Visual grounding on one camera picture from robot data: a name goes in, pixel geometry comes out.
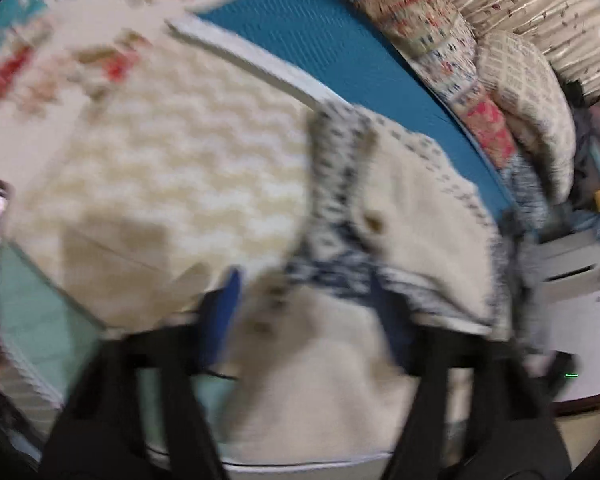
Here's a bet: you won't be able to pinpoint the light teal bedsheet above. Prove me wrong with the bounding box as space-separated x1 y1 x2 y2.
0 240 232 452

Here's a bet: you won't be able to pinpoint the white black-dotted fleece jacket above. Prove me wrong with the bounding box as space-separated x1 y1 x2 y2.
220 100 522 467

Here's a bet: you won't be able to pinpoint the white cabinet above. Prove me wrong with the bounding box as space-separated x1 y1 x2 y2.
535 239 600 402

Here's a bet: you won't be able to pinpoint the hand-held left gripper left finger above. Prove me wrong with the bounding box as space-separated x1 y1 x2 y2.
40 267 244 480

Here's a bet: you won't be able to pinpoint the dark hanging clothes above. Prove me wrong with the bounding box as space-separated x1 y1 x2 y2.
562 77 600 162

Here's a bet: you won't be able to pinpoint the cream patterned comforter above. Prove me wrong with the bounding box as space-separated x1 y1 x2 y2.
475 30 579 206

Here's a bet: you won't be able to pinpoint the beige chevron blanket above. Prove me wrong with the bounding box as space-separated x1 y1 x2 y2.
2 35 327 336

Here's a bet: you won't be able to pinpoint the patchwork floral quilt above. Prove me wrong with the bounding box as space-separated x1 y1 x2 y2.
260 0 552 227

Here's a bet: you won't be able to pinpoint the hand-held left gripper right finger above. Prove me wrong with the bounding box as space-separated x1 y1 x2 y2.
370 280 574 480

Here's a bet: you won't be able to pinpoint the blue quilted mattress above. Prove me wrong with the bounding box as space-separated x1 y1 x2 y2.
165 0 517 222

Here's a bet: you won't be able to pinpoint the beige leaf-print curtain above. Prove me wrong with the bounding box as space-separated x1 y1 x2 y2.
415 0 600 97

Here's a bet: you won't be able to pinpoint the white red floral bedsheet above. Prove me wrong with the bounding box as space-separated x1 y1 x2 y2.
0 0 262 202

